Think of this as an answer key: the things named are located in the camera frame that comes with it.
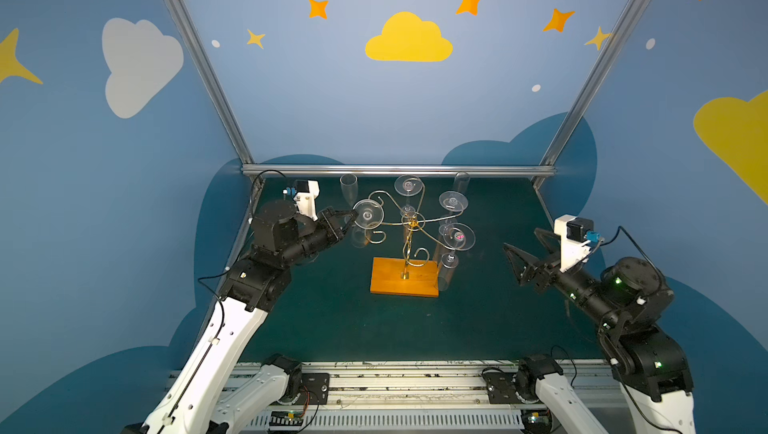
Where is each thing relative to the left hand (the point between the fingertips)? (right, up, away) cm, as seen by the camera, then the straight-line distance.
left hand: (356, 209), depth 63 cm
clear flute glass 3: (+22, -6, +2) cm, 23 cm away
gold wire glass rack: (+12, -3, +7) cm, 14 cm away
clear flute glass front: (+30, +8, +29) cm, 43 cm away
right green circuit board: (+44, -53, +10) cm, 70 cm away
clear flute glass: (+12, +6, +11) cm, 17 cm away
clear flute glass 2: (+23, +2, +9) cm, 24 cm away
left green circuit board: (-18, -52, +9) cm, 56 cm away
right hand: (+35, -5, -5) cm, 35 cm away
